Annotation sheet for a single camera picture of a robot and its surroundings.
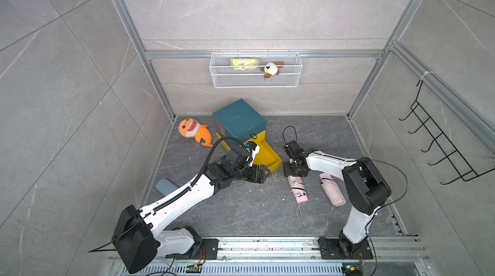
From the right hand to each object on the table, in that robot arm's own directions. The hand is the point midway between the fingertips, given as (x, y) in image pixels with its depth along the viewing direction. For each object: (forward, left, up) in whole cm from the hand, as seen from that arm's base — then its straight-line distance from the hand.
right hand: (291, 171), depth 96 cm
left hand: (-9, +15, +19) cm, 26 cm away
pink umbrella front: (-10, -1, +4) cm, 11 cm away
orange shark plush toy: (+23, +53, +9) cm, 58 cm away
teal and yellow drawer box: (+12, +26, +23) cm, 37 cm away
